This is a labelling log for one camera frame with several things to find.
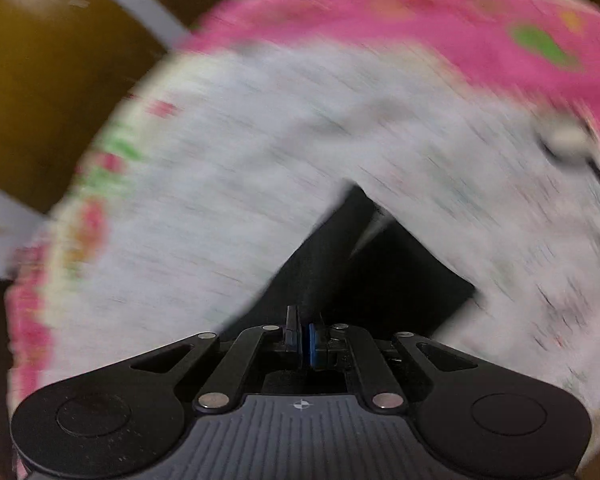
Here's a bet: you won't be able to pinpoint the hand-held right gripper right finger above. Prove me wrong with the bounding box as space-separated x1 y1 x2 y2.
307 312 481 414

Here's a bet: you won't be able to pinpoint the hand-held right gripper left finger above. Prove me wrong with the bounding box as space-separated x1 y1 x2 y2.
125 305 303 414

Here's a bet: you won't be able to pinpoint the black pants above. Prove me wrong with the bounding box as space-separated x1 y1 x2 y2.
219 184 478 361

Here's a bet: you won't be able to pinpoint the white floral bedsheet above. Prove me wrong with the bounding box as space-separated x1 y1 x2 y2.
45 42 600 441

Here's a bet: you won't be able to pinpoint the pink strawberry print quilt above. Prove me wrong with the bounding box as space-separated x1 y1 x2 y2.
2 0 600 480

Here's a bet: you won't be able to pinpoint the brown wooden wardrobe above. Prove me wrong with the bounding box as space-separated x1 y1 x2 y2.
0 0 193 213

